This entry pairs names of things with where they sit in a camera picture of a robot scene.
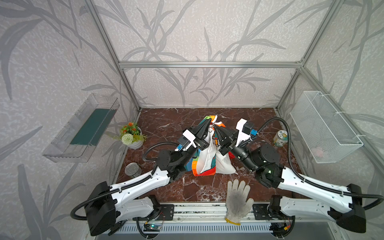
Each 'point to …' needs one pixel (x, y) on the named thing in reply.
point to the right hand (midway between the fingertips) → (217, 121)
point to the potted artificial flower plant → (131, 135)
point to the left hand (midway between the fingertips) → (211, 116)
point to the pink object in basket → (318, 152)
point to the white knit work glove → (238, 203)
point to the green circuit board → (152, 227)
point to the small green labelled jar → (280, 139)
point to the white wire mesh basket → (328, 137)
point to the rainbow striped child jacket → (210, 161)
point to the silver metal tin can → (133, 169)
